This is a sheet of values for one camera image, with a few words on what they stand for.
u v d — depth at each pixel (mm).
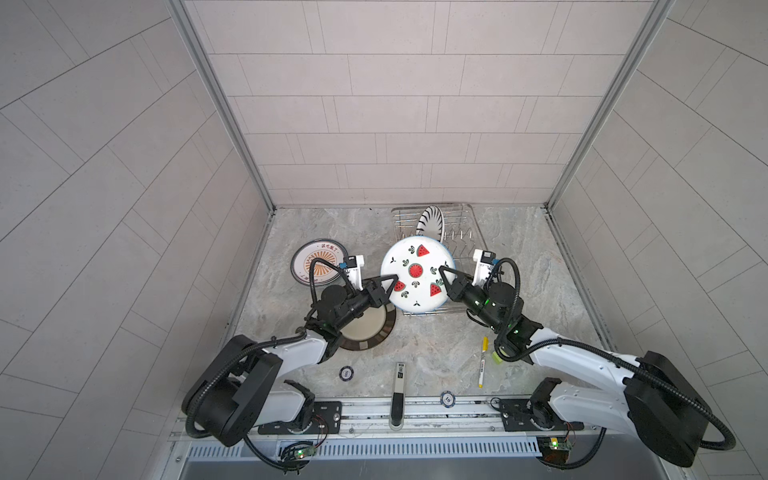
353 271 723
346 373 782
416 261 770
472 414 725
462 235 1045
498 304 585
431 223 1014
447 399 739
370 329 845
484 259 689
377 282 726
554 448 680
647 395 406
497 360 600
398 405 683
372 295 694
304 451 646
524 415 718
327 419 708
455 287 682
